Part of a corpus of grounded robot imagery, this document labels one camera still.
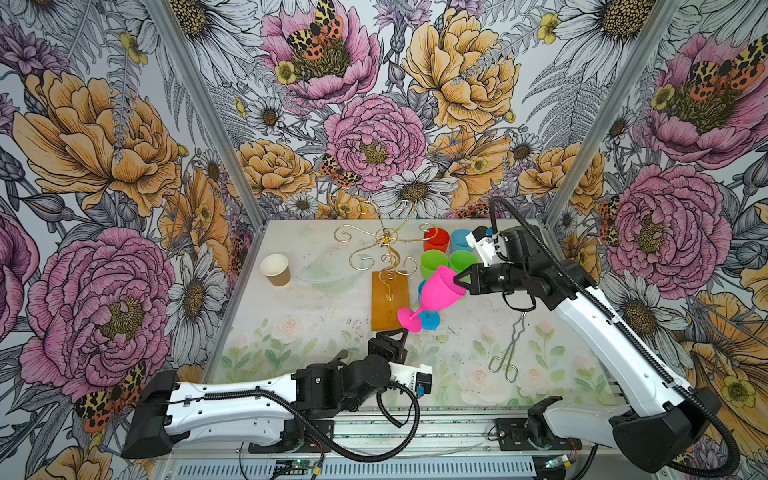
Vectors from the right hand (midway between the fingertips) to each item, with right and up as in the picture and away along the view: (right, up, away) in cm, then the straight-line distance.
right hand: (458, 289), depth 71 cm
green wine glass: (-4, +6, +19) cm, 20 cm away
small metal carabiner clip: (-29, -20, +14) cm, 38 cm away
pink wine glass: (-5, 0, -5) cm, 7 cm away
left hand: (-15, -11, 0) cm, 18 cm away
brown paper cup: (-55, +3, +31) cm, 63 cm away
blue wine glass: (-4, -12, +23) cm, 26 cm away
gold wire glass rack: (-17, -2, +23) cm, 28 cm away
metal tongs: (+18, -25, +14) cm, 34 cm away
